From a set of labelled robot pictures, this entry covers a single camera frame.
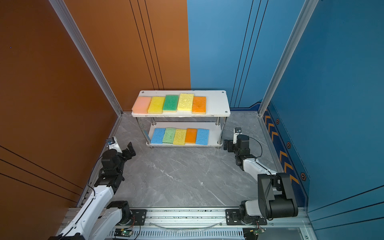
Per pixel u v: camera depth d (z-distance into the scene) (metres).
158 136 0.97
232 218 0.72
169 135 0.96
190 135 0.97
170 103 0.74
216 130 1.05
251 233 0.70
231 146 0.83
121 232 0.71
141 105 0.72
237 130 0.80
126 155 0.74
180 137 0.96
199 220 0.73
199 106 0.74
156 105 0.74
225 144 0.85
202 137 0.96
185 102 0.76
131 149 0.76
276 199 0.43
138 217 0.74
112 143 0.68
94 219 0.48
